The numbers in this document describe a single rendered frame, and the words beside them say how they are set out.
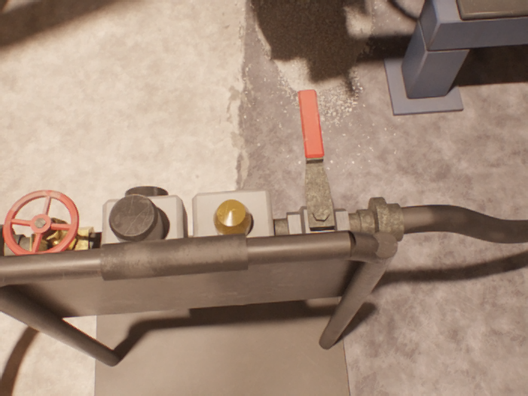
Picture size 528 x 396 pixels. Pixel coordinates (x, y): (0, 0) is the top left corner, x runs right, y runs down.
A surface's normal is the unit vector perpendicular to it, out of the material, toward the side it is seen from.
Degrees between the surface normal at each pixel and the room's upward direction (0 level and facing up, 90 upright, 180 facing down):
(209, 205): 0
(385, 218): 9
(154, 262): 26
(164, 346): 0
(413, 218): 17
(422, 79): 90
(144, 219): 0
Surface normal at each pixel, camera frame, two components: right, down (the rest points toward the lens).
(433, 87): 0.07, 0.92
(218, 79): 0.00, -0.38
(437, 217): 0.22, -0.14
